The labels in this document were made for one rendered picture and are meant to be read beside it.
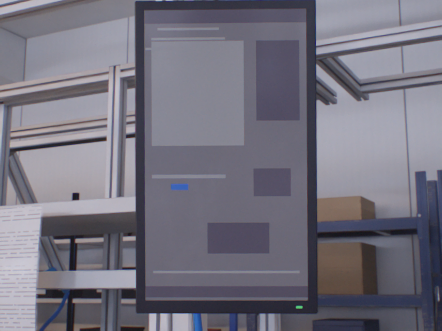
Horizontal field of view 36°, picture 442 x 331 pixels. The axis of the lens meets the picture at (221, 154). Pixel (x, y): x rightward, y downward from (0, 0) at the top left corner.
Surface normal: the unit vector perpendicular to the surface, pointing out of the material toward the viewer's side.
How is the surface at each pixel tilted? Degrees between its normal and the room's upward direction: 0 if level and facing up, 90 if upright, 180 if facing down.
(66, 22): 180
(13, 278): 89
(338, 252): 90
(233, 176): 101
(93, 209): 90
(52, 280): 90
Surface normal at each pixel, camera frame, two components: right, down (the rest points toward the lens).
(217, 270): -0.03, -0.01
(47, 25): 0.00, 0.98
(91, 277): -0.44, -0.18
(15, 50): 0.90, -0.09
